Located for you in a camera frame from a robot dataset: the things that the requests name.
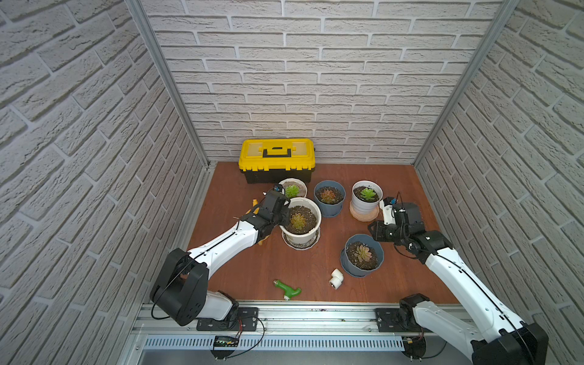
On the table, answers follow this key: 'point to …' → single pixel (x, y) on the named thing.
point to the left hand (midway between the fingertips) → (277, 204)
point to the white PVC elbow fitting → (336, 279)
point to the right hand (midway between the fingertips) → (375, 226)
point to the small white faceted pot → (294, 187)
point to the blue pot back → (329, 195)
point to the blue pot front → (363, 254)
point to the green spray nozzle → (289, 292)
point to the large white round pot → (303, 230)
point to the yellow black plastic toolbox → (271, 160)
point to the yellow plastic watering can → (256, 211)
